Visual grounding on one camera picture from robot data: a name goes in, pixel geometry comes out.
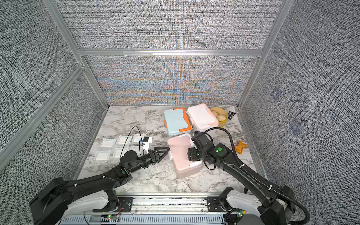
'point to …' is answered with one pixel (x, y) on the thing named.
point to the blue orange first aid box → (176, 121)
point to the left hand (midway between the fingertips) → (171, 151)
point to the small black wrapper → (230, 115)
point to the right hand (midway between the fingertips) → (192, 150)
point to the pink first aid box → (178, 146)
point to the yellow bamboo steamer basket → (216, 110)
